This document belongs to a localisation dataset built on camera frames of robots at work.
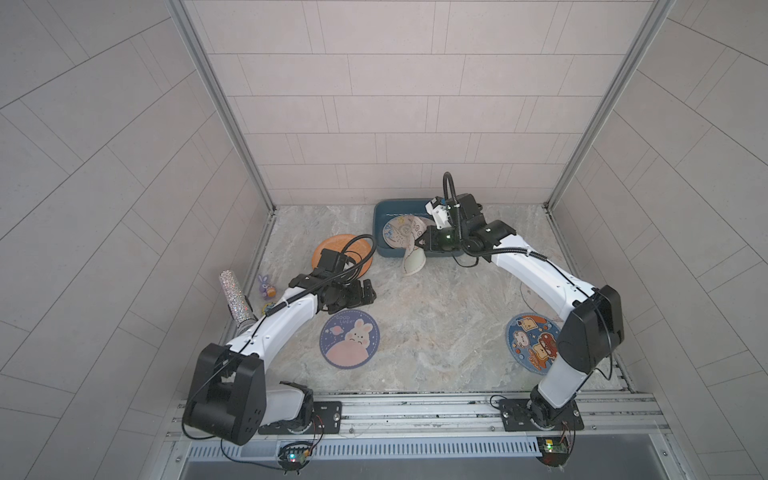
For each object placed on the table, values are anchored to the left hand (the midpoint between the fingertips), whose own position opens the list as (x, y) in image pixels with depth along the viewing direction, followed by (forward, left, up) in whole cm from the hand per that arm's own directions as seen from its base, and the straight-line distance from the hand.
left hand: (368, 294), depth 85 cm
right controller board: (-36, -45, -7) cm, 58 cm away
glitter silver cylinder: (-10, +28, +14) cm, 33 cm away
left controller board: (-37, +14, -4) cm, 39 cm away
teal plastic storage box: (+35, -4, -1) cm, 36 cm away
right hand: (+9, -13, +13) cm, 21 cm away
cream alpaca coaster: (+4, -13, +11) cm, 18 cm away
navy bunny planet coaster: (-10, +5, -8) cm, 14 cm away
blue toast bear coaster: (-11, -46, -5) cm, 48 cm away
